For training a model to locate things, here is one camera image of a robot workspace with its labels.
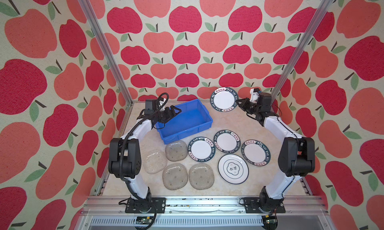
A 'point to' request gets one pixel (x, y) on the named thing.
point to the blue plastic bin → (194, 116)
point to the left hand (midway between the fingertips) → (179, 113)
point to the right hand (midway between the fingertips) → (239, 100)
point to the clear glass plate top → (176, 150)
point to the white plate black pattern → (233, 169)
